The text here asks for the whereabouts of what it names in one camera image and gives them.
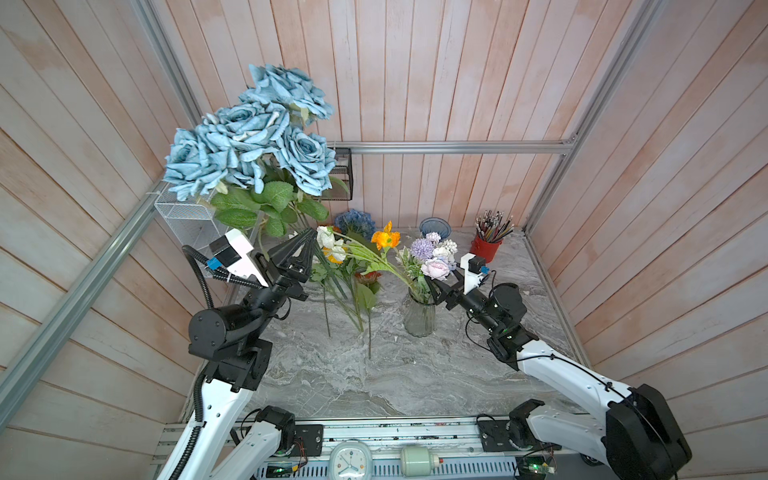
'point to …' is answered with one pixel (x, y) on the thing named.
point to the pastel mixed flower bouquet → (429, 256)
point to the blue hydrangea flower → (357, 221)
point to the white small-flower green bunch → (353, 283)
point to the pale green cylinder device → (418, 462)
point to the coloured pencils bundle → (492, 227)
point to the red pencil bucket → (485, 249)
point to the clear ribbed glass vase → (420, 316)
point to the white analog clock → (350, 460)
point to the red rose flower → (368, 277)
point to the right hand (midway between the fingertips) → (438, 269)
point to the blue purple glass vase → (435, 225)
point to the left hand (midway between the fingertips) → (318, 238)
